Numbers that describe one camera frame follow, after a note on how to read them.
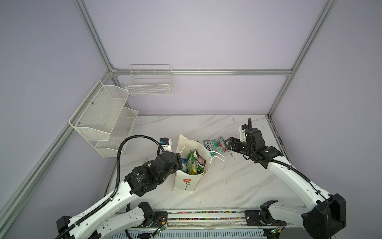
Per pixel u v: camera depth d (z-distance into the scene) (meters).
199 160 0.77
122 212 0.58
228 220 0.75
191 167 0.74
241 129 0.74
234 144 0.70
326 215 0.39
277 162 0.51
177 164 0.50
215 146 0.98
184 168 0.80
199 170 0.76
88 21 0.72
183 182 0.69
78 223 0.39
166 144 0.59
